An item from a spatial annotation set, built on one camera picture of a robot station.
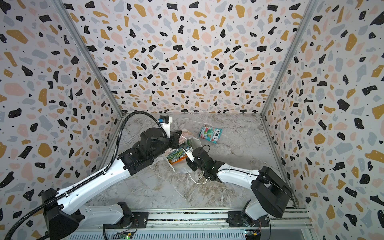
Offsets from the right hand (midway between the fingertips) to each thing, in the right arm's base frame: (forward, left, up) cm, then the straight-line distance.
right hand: (187, 152), depth 84 cm
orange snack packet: (-2, +5, -6) cm, 8 cm away
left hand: (0, +1, +20) cm, 21 cm away
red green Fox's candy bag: (+22, -14, -11) cm, 28 cm away
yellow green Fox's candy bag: (+1, +7, -4) cm, 9 cm away
